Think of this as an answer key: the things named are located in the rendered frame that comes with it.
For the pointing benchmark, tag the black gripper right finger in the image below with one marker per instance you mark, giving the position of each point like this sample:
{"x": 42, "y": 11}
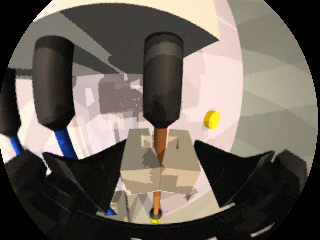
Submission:
{"x": 225, "y": 172}

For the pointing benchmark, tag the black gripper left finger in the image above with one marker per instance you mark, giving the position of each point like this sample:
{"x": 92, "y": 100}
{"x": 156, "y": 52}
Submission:
{"x": 96, "y": 175}

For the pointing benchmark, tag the yellow round disc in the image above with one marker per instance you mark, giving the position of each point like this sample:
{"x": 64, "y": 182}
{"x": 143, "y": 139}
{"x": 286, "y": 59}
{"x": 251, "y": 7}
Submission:
{"x": 211, "y": 119}

